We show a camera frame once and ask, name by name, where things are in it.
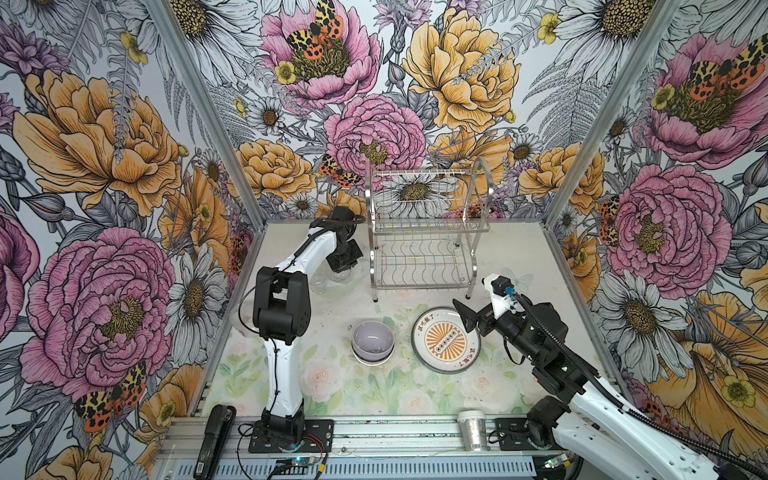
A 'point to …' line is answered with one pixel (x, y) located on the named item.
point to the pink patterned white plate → (442, 341)
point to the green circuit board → (303, 461)
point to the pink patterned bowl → (373, 363)
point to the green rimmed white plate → (449, 371)
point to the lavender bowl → (372, 340)
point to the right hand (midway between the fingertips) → (469, 299)
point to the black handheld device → (217, 428)
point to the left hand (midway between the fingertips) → (353, 270)
